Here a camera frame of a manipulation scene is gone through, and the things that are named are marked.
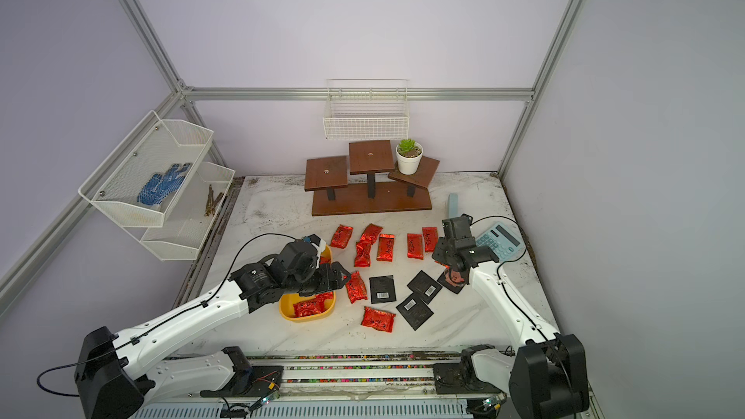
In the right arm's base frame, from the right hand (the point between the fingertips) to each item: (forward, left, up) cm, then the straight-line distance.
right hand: (445, 254), depth 86 cm
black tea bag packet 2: (-13, +10, -11) cm, 19 cm away
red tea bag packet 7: (-16, +20, -9) cm, 27 cm away
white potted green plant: (+30, +10, +14) cm, 35 cm away
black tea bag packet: (-6, +19, -11) cm, 23 cm away
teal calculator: (+9, -23, -9) cm, 26 cm away
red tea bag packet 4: (+9, +8, -9) cm, 15 cm away
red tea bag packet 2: (+7, +26, -8) cm, 28 cm away
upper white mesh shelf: (+11, +82, +23) cm, 86 cm away
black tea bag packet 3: (-5, +6, -11) cm, 13 cm away
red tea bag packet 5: (+12, +2, -10) cm, 16 cm away
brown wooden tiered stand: (+32, +22, -2) cm, 39 cm away
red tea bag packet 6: (-6, +27, -8) cm, 29 cm away
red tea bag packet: (+13, +34, -9) cm, 37 cm away
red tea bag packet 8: (-12, +40, -8) cm, 43 cm away
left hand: (-10, +31, +4) cm, 33 cm away
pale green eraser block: (+25, -8, -7) cm, 27 cm away
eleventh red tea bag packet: (-9, +39, -8) cm, 41 cm away
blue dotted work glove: (+11, +79, +21) cm, 83 cm away
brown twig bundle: (+19, +76, +4) cm, 78 cm away
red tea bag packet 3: (+8, +18, -10) cm, 22 cm away
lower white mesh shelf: (+13, +82, +2) cm, 83 cm away
